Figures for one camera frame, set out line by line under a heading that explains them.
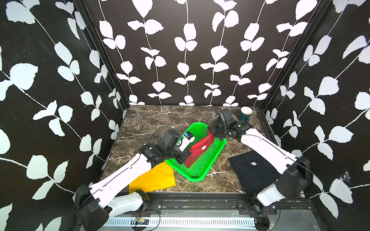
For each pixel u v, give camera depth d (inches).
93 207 14.6
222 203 30.1
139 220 27.6
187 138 25.3
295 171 16.3
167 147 21.8
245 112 41.0
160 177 32.4
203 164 35.2
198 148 29.4
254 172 33.1
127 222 27.6
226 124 24.1
